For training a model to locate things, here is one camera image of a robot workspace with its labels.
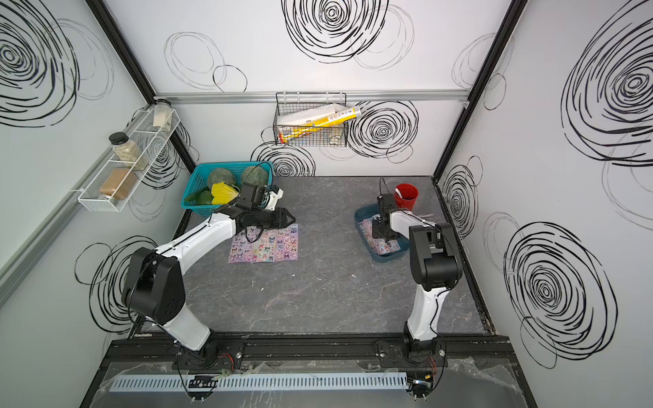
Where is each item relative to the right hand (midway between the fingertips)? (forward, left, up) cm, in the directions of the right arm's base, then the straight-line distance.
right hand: (385, 231), depth 101 cm
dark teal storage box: (-8, +2, -1) cm, 8 cm away
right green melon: (+19, +55, +12) cm, 59 cm away
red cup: (+13, -9, +8) cm, 18 cm away
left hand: (-5, +36, +14) cm, 39 cm away
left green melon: (+20, +70, +11) cm, 73 cm away
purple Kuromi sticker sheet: (-9, +56, +1) cm, 56 cm away
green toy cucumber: (+9, +75, +9) cm, 76 cm away
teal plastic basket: (+21, +81, +7) cm, 84 cm away
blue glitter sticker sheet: (-6, +39, -1) cm, 40 cm away
